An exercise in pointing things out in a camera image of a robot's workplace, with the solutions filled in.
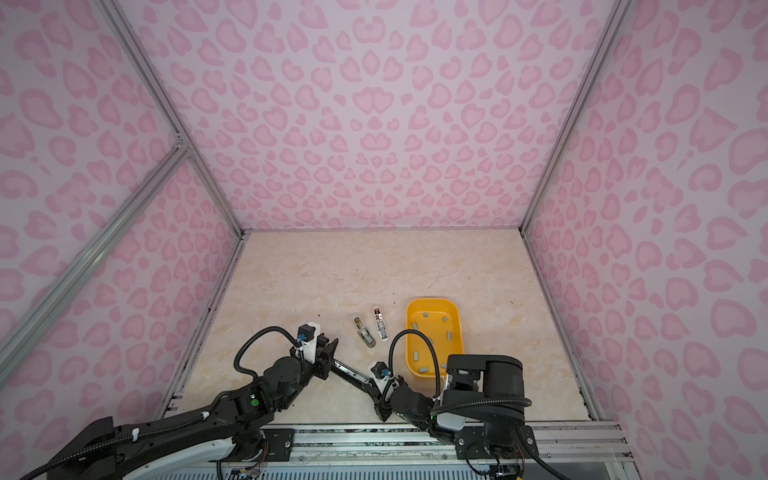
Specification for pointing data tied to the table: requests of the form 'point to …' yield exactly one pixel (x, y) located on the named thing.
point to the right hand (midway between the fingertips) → (367, 386)
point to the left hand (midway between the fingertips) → (333, 335)
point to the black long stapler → (355, 377)
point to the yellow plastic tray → (442, 320)
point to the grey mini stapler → (364, 333)
